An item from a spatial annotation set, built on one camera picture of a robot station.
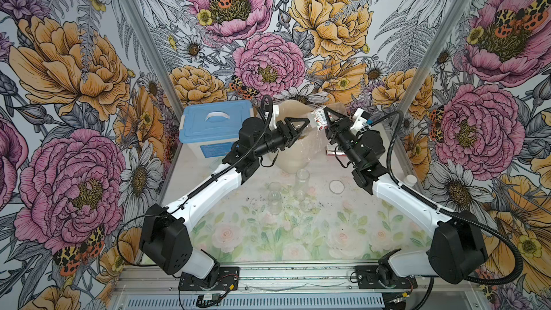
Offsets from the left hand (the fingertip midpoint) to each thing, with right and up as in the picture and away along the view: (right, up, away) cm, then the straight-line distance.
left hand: (308, 131), depth 69 cm
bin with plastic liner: (-1, -9, +17) cm, 19 cm away
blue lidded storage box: (-40, +2, +29) cm, 49 cm away
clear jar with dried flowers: (-1, -19, +14) cm, 24 cm away
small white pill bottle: (+45, -19, +22) cm, 54 cm away
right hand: (+3, +5, +2) cm, 7 cm away
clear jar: (-11, -27, +15) cm, 33 cm away
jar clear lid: (+2, -30, +22) cm, 38 cm away
